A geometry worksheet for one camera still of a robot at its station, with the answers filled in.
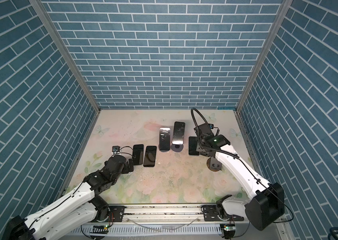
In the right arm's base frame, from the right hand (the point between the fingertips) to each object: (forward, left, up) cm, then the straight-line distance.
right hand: (203, 144), depth 81 cm
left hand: (-10, +42, -7) cm, 44 cm away
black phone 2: (+9, +14, -7) cm, 18 cm away
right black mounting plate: (-31, -5, -16) cm, 35 cm away
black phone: (+12, +4, -16) cm, 21 cm away
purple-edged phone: (+7, +23, -8) cm, 25 cm away
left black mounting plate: (-34, +42, -16) cm, 56 cm away
